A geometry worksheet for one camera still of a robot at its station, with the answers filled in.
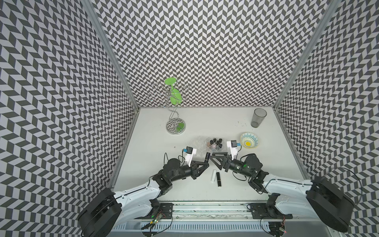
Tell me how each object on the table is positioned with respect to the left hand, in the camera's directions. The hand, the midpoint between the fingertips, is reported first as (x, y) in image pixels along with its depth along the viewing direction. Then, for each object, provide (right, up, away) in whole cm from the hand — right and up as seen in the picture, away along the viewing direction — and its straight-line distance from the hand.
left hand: (207, 166), depth 74 cm
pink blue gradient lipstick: (+6, +8, +17) cm, 19 cm away
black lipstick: (+8, +9, +17) cm, 21 cm away
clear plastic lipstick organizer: (-2, +7, +20) cm, 21 cm away
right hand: (+2, +4, -1) cm, 5 cm away
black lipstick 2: (+4, +10, +18) cm, 21 cm away
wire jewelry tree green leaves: (-20, +37, +10) cm, 43 cm away
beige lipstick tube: (+2, +8, +18) cm, 20 cm away
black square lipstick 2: (+10, +11, +18) cm, 23 cm away
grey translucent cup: (+36, +26, +23) cm, 50 cm away
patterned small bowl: (+30, +10, +24) cm, 40 cm away
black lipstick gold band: (+7, -10, +9) cm, 15 cm away
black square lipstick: (+9, +8, +16) cm, 20 cm away
